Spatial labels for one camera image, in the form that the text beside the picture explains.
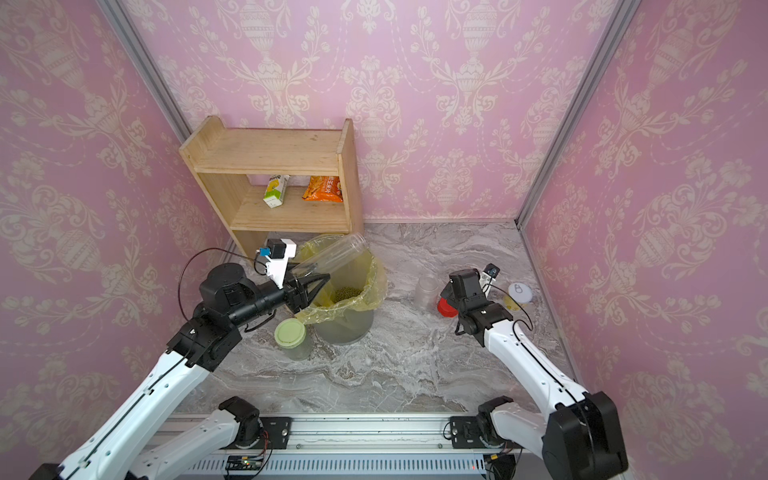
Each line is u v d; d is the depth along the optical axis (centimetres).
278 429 75
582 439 39
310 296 61
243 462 72
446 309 94
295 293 56
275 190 95
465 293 63
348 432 76
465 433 73
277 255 54
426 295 97
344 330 80
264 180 100
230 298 49
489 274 73
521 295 94
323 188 95
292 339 76
